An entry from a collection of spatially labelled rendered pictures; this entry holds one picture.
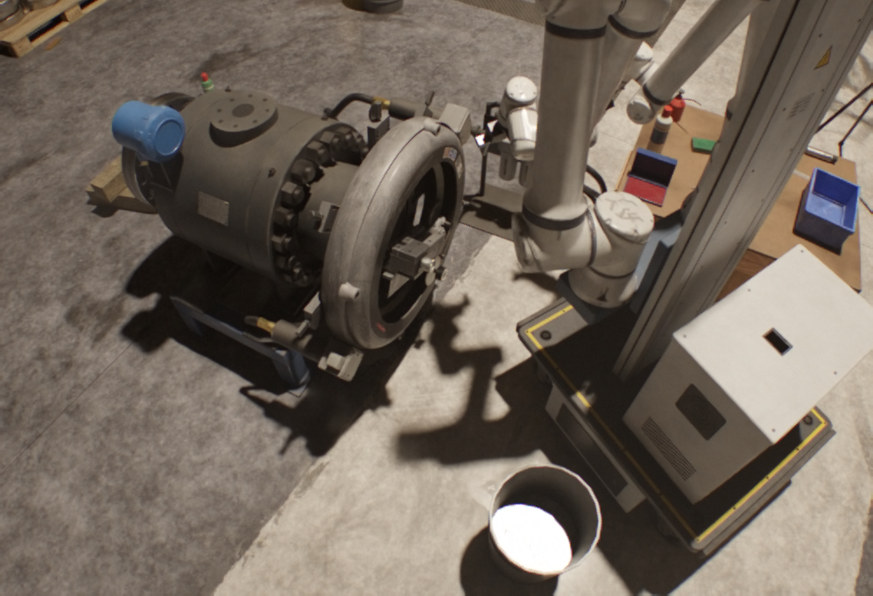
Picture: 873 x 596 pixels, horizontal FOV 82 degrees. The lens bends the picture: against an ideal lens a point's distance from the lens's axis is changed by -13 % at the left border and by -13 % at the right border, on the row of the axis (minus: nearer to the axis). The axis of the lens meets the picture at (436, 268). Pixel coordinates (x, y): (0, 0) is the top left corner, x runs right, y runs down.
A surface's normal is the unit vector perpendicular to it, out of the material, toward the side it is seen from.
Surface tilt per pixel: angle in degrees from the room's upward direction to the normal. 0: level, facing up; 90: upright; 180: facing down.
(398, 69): 0
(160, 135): 90
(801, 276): 0
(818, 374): 0
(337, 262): 55
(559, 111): 82
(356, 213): 35
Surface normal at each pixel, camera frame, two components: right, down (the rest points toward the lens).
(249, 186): -0.29, -0.02
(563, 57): -0.47, 0.60
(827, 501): 0.00, -0.62
